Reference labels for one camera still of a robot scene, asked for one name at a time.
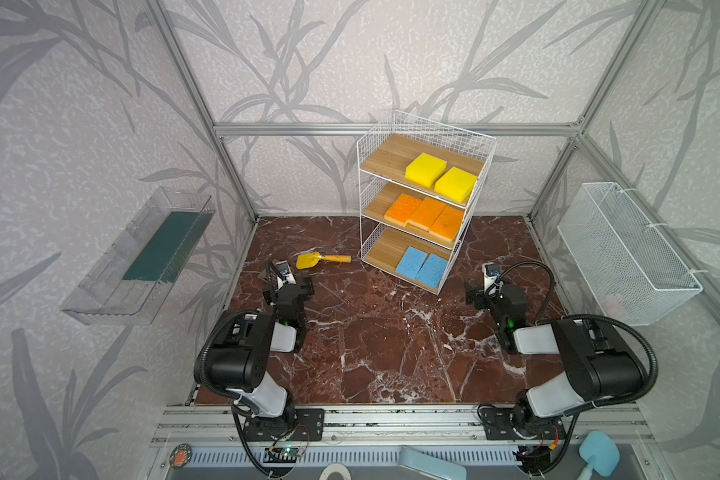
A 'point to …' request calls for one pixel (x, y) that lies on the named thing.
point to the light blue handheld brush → (599, 453)
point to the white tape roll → (335, 467)
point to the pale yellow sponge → (402, 209)
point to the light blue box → (430, 464)
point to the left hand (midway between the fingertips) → (291, 265)
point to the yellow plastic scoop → (310, 259)
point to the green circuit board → (280, 455)
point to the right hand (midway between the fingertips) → (482, 270)
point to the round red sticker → (180, 455)
